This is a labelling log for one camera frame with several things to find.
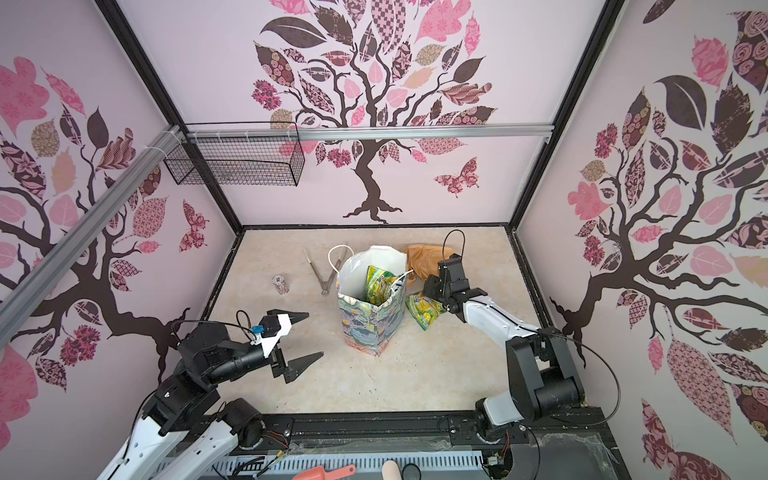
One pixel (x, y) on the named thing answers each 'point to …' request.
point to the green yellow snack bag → (424, 310)
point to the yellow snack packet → (378, 284)
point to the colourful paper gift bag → (367, 327)
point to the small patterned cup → (280, 284)
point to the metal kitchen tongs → (325, 285)
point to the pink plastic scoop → (319, 473)
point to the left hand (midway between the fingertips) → (314, 337)
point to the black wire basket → (238, 160)
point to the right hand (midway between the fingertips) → (433, 281)
